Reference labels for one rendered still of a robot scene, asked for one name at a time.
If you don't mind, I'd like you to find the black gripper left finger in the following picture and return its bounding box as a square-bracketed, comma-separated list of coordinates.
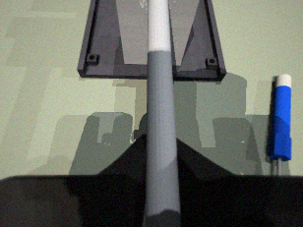
[0, 135, 147, 227]

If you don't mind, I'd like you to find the grey cylindrical shaft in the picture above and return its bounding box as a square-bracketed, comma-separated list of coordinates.
[146, 0, 181, 227]

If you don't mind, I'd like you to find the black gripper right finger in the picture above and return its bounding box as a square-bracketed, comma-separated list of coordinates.
[176, 138, 303, 227]

